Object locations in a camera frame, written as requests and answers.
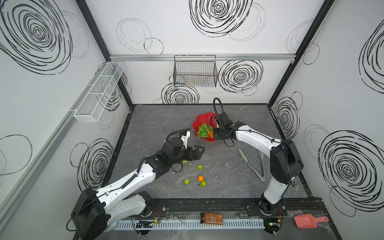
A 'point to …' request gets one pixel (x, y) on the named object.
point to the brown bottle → (212, 218)
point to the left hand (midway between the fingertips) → (200, 149)
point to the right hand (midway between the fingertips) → (214, 134)
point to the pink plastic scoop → (308, 221)
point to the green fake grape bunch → (204, 130)
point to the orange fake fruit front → (200, 178)
